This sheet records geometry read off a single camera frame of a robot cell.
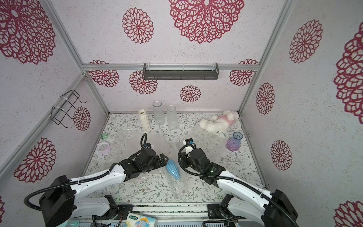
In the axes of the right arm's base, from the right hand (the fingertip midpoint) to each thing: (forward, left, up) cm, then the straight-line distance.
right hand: (178, 153), depth 77 cm
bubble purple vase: (+21, -22, -17) cm, 35 cm away
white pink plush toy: (+28, -28, -8) cm, 40 cm away
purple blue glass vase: (+16, -37, -15) cm, 44 cm away
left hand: (-1, +9, -8) cm, 12 cm away
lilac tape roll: (+11, +53, -14) cm, 55 cm away
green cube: (+20, +56, -14) cm, 61 cm away
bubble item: (+15, +34, -15) cm, 40 cm away
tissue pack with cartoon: (-30, +20, -10) cm, 38 cm away
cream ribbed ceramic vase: (+28, +25, -5) cm, 38 cm away
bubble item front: (-13, 0, -16) cm, 21 cm away
